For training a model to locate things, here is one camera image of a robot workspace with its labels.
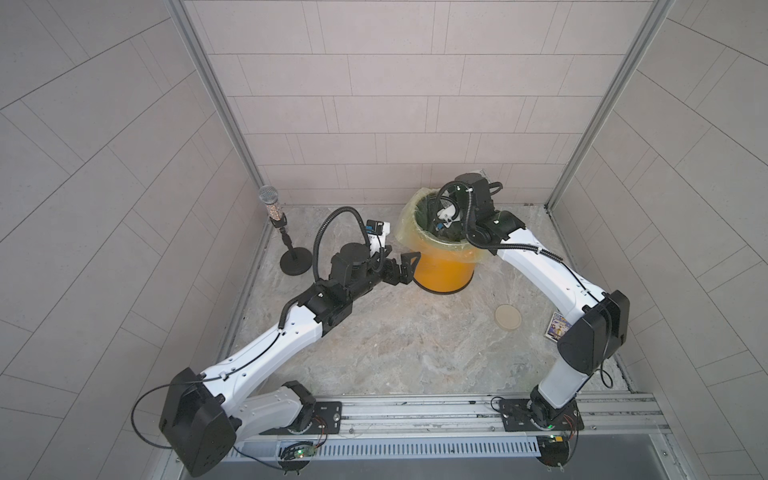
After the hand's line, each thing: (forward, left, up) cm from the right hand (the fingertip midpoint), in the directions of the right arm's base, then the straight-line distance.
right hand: (471, 174), depth 79 cm
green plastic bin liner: (-12, +15, -10) cm, 21 cm away
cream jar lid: (-26, -10, -34) cm, 43 cm away
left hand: (-18, +18, -7) cm, 27 cm away
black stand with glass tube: (-4, +55, -29) cm, 62 cm away
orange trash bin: (-13, +8, -25) cm, 30 cm away
